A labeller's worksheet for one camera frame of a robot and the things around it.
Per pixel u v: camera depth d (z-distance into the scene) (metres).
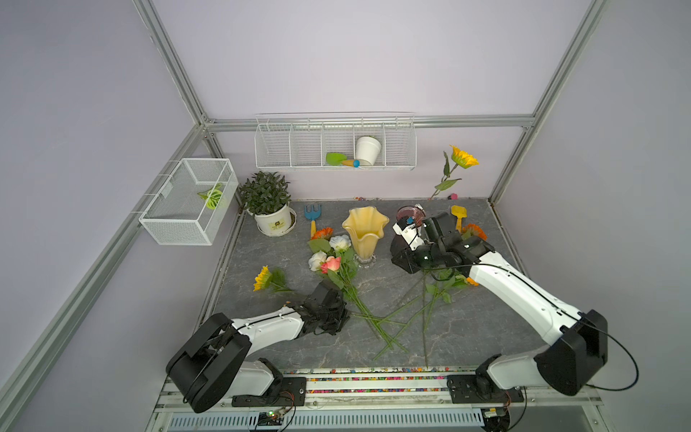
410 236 0.70
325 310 0.72
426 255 0.66
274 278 0.94
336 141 0.89
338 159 0.97
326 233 1.02
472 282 0.55
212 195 0.81
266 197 0.96
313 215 1.15
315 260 0.96
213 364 0.42
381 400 0.74
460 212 1.15
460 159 0.75
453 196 1.24
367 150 0.92
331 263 0.94
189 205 0.82
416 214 0.91
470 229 1.03
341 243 0.99
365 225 0.92
